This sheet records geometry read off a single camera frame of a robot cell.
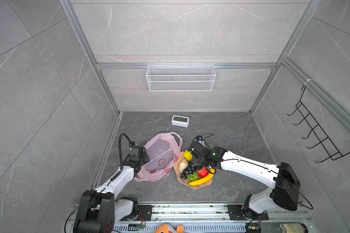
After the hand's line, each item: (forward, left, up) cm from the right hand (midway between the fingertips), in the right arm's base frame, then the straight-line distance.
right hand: (196, 155), depth 82 cm
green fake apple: (-11, +3, -5) cm, 12 cm away
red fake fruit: (-9, -3, -4) cm, 10 cm away
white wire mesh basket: (+51, +8, +19) cm, 55 cm away
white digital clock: (+33, +9, -7) cm, 35 cm away
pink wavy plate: (-4, +12, -6) cm, 14 cm away
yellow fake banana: (-12, -3, -5) cm, 14 cm away
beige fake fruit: (-4, +8, -4) cm, 9 cm away
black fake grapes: (-8, +4, +1) cm, 9 cm away
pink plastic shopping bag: (+11, +21, -11) cm, 26 cm away
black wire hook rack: (-7, -56, +19) cm, 60 cm away
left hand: (+5, +33, -5) cm, 33 cm away
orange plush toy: (-34, +17, -4) cm, 38 cm away
